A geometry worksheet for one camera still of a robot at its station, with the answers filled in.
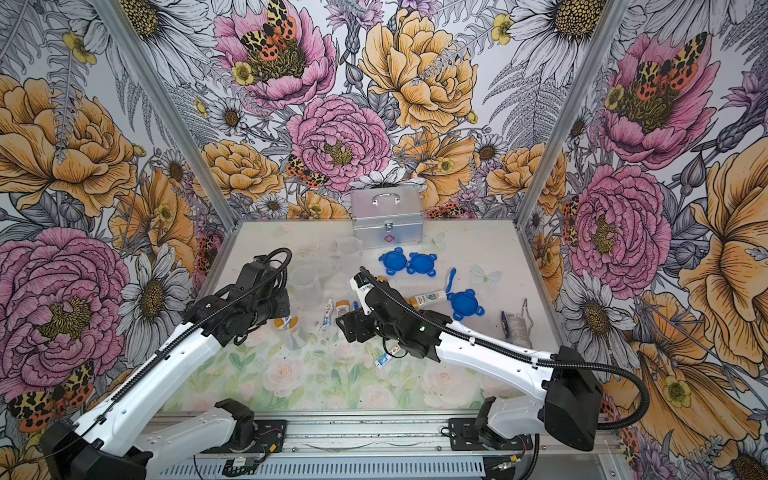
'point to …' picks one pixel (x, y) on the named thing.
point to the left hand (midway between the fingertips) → (278, 307)
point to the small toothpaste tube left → (329, 310)
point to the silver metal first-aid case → (387, 216)
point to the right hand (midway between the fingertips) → (351, 323)
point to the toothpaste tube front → (383, 360)
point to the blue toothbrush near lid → (452, 274)
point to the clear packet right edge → (520, 327)
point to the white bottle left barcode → (342, 307)
